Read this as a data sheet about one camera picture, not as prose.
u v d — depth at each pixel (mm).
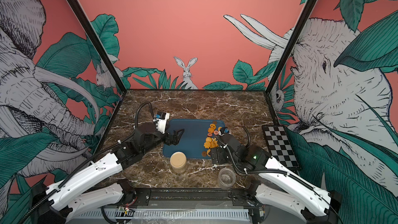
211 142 918
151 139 571
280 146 895
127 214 731
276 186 461
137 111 1108
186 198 750
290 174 434
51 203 390
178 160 759
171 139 641
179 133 674
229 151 505
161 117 625
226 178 801
